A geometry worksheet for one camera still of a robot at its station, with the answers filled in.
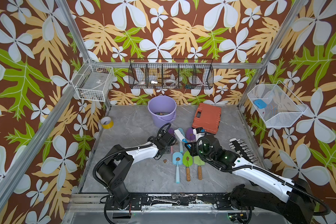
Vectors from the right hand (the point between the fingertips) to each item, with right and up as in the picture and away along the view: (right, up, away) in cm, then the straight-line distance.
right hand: (184, 144), depth 77 cm
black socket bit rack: (+42, -6, +16) cm, 45 cm away
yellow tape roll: (-58, +11, +33) cm, 68 cm away
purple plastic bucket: (-13, +22, +31) cm, 40 cm away
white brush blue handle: (-1, +3, +3) cm, 5 cm away
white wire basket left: (-56, +38, +8) cm, 68 cm away
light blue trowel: (-1, 0, +2) cm, 3 cm away
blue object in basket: (+50, +24, +9) cm, 56 cm away
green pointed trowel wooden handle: (+4, -13, +11) cm, 17 cm away
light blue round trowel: (-3, -12, +12) cm, 18 cm away
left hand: (-10, -4, +15) cm, 19 cm away
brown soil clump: (-11, -13, +12) cm, 21 cm away
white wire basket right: (+57, +21, +4) cm, 61 cm away
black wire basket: (-7, +47, +20) cm, 51 cm away
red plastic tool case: (+22, +16, +29) cm, 40 cm away
